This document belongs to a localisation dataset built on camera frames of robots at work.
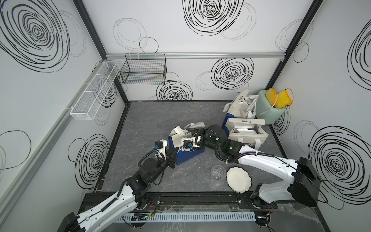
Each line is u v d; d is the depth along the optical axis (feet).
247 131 2.73
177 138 2.32
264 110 3.21
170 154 2.25
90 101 2.43
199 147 2.18
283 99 3.16
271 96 3.16
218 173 2.71
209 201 2.48
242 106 3.08
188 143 1.97
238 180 2.60
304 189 1.29
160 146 2.13
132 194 1.80
